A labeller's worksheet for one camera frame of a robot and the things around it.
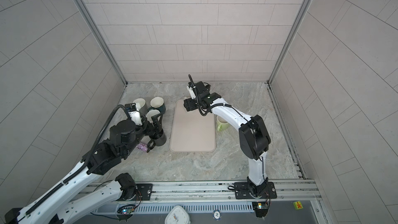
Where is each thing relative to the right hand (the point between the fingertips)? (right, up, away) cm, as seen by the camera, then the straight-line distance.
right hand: (188, 102), depth 88 cm
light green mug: (+19, -12, -3) cm, 22 cm away
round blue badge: (+15, -47, -23) cm, 54 cm away
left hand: (-10, -4, -21) cm, 24 cm away
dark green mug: (-21, -1, +7) cm, 22 cm away
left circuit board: (-23, -43, -24) cm, 54 cm away
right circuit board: (+34, -46, -20) cm, 61 cm away
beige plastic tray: (+1, -17, +2) cm, 17 cm away
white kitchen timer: (-2, -45, -25) cm, 52 cm away
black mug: (-15, -19, -8) cm, 25 cm away
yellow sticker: (+50, -44, -21) cm, 70 cm away
